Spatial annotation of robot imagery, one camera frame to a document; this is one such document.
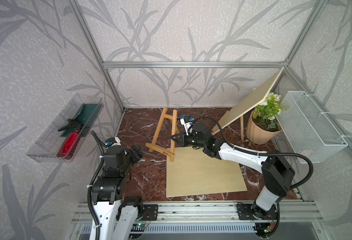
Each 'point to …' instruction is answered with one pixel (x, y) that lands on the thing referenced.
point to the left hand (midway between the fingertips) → (136, 148)
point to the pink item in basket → (306, 152)
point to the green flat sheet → (85, 120)
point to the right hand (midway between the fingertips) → (171, 136)
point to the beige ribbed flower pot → (260, 130)
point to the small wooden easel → (170, 153)
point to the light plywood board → (193, 172)
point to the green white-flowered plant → (268, 110)
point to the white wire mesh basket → (307, 131)
